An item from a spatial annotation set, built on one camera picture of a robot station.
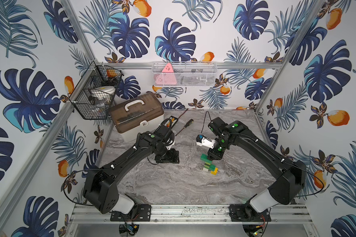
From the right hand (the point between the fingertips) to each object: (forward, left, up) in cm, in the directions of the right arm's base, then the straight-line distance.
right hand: (212, 153), depth 78 cm
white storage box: (+23, +42, +5) cm, 48 cm away
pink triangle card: (+40, +25, +20) cm, 52 cm away
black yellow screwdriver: (+33, +10, -13) cm, 37 cm away
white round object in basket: (+25, +59, +21) cm, 67 cm away
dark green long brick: (-1, +3, -3) cm, 5 cm away
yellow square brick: (-5, -4, -14) cm, 15 cm away
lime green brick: (-3, +2, -7) cm, 8 cm away
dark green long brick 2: (-3, -2, -12) cm, 12 cm away
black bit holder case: (+34, +24, -13) cm, 44 cm away
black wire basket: (+19, +67, +14) cm, 71 cm away
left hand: (-3, +20, -1) cm, 20 cm away
